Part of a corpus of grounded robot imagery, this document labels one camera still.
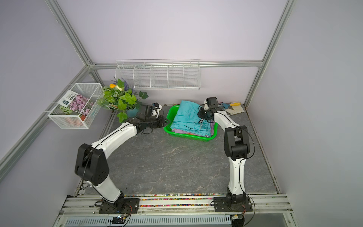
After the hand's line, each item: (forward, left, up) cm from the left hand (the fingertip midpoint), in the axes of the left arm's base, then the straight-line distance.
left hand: (169, 121), depth 86 cm
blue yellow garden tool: (+27, -46, -17) cm, 56 cm away
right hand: (+13, -21, -8) cm, 26 cm away
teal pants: (+7, -12, -7) cm, 15 cm away
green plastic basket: (+18, 0, -10) cm, 21 cm away
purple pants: (+2, -29, -11) cm, 31 cm away
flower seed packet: (+4, +47, +16) cm, 50 cm away
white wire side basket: (-3, +53, +13) cm, 55 cm away
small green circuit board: (-46, +28, -21) cm, 58 cm away
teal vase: (+9, +24, 0) cm, 25 cm away
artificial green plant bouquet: (+10, +28, +14) cm, 33 cm away
